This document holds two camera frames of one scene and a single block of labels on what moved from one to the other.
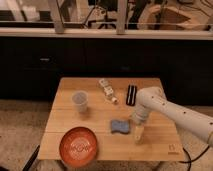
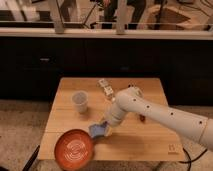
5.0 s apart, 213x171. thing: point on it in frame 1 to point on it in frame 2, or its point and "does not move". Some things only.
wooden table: [104, 107] does not move
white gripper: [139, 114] to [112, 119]
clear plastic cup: [80, 101] does not move
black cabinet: [32, 67] does not move
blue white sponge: [122, 126] to [97, 130]
